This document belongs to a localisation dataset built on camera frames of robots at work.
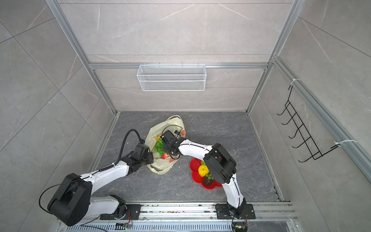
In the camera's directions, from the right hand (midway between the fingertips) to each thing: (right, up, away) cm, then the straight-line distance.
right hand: (165, 147), depth 93 cm
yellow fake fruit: (+24, -12, -10) cm, 29 cm away
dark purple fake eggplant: (+26, -17, -14) cm, 34 cm away
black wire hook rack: (+69, +9, -30) cm, 76 cm away
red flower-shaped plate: (+19, -10, -4) cm, 22 cm away
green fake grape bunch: (-4, 0, +2) cm, 5 cm away
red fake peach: (+1, -5, -3) cm, 6 cm away
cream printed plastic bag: (0, -10, -7) cm, 12 cm away
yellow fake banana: (-5, +6, +6) cm, 10 cm away
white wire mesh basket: (+2, +48, +8) cm, 49 cm away
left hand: (-9, -3, -2) cm, 9 cm away
